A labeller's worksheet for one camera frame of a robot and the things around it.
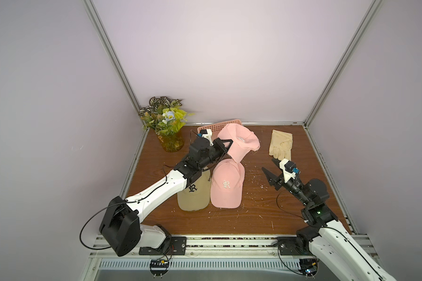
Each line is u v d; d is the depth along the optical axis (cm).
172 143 103
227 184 84
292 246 73
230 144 72
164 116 93
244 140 78
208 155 63
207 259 71
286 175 60
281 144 110
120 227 41
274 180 63
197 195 87
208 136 70
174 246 73
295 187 61
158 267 72
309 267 70
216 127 75
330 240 51
